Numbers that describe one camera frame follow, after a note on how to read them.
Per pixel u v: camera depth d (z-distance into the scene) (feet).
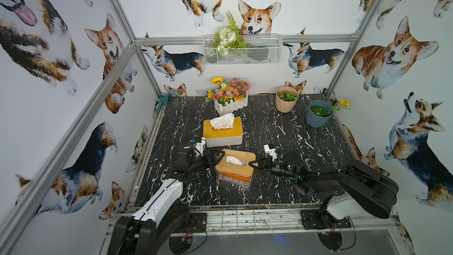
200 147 2.56
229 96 3.35
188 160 2.20
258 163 2.51
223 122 3.04
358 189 1.48
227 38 2.60
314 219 2.41
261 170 2.39
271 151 2.57
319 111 3.39
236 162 2.62
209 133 3.03
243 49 2.77
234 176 2.54
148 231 1.32
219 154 2.68
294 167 2.14
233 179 2.57
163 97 3.95
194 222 2.40
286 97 3.39
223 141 3.08
